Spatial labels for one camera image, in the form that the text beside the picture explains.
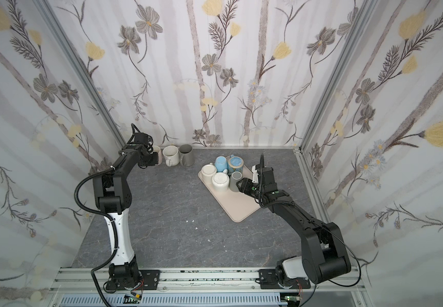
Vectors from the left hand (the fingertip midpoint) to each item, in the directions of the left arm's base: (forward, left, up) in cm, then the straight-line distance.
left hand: (157, 157), depth 104 cm
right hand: (-22, -45, +7) cm, 51 cm away
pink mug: (+4, 0, +3) cm, 5 cm away
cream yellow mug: (+6, -6, -3) cm, 9 cm away
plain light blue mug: (-6, -36, +1) cm, 36 cm away
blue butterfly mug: (-7, -43, +2) cm, 44 cm away
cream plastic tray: (-26, -44, -9) cm, 52 cm away
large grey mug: (+2, -16, -1) cm, 16 cm away
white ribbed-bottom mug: (-16, -35, -1) cm, 39 cm away
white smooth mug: (-9, -28, -2) cm, 30 cm away
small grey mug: (-14, -43, +1) cm, 46 cm away
